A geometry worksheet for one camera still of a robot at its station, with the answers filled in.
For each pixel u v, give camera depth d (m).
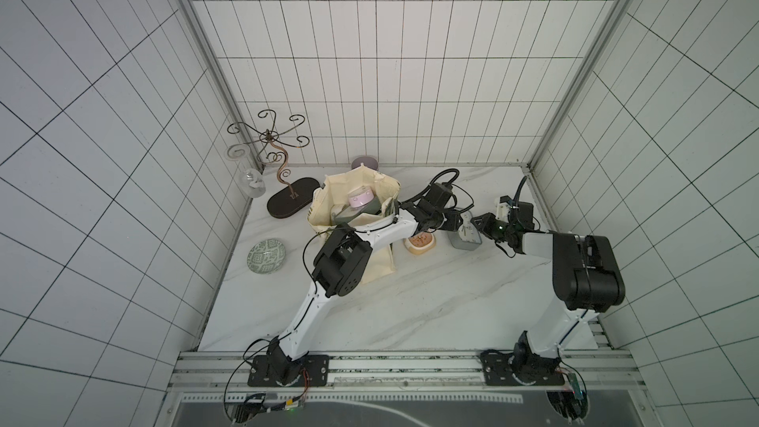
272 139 0.85
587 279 0.47
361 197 0.88
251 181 0.90
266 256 0.92
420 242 0.95
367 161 1.17
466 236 0.93
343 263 0.56
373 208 0.85
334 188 0.88
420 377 0.73
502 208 0.90
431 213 0.75
